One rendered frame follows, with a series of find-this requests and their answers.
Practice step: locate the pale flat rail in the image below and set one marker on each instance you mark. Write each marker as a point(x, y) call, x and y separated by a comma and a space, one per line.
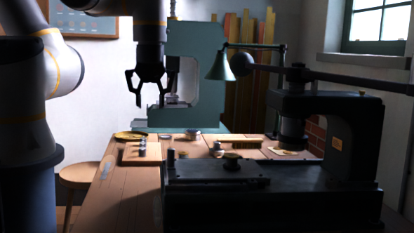
point(281, 152)

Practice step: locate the brass blank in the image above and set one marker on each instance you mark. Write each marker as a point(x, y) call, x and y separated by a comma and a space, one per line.
point(277, 148)
point(287, 152)

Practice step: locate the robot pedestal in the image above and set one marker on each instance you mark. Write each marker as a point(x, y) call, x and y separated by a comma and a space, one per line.
point(26, 194)

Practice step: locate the grey knobbed die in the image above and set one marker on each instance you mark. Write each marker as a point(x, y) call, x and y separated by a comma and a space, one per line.
point(216, 150)

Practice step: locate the green desk lamp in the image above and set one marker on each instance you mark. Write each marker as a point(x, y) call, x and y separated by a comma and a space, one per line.
point(220, 69)

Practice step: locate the black round nest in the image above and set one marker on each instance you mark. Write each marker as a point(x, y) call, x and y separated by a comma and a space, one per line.
point(232, 161)

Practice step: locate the black fly press body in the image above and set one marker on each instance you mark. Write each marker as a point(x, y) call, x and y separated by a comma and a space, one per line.
point(349, 136)

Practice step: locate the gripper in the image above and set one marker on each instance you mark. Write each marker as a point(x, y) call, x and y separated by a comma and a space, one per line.
point(150, 61)

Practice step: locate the framed medal poster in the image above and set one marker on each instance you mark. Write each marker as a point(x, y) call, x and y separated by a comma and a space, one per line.
point(84, 19)

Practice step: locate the teal bench press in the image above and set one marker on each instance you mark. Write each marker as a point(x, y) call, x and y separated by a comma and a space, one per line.
point(200, 42)

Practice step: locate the round wooden stool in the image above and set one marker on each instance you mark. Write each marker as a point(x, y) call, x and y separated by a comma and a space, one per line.
point(77, 176)

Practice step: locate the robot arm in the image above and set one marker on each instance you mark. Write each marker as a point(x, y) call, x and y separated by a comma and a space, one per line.
point(22, 97)

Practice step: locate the green framed window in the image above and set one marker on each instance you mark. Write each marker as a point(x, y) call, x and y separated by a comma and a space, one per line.
point(378, 22)

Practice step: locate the orange wooden plank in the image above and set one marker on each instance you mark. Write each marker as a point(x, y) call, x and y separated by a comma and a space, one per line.
point(261, 32)
point(227, 24)

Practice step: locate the brass round dish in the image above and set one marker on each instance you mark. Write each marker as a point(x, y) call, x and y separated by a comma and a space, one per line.
point(129, 135)

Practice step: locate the small brass cup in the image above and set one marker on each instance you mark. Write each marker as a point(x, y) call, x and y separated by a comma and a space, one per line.
point(183, 154)

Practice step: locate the wooden medal board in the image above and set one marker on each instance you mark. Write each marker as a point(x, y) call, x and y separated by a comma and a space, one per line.
point(142, 158)

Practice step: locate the steel ruler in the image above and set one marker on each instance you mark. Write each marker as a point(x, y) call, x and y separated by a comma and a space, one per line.
point(105, 170)

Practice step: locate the small grey disc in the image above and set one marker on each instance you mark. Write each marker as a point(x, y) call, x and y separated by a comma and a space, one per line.
point(165, 136)

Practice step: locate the brass oil cup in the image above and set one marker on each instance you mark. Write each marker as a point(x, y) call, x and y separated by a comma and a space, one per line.
point(362, 92)

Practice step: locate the black sliding bolster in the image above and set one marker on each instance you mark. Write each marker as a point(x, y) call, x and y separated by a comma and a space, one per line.
point(200, 171)

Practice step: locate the wooden bench brush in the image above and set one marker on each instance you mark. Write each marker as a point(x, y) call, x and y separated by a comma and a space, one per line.
point(241, 142)

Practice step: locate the yellow wooden plank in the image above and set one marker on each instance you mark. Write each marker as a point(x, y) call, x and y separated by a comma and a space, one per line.
point(253, 32)
point(235, 32)
point(245, 29)
point(270, 29)

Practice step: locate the round grey tin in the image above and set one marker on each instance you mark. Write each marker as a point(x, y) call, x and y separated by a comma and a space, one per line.
point(192, 134)

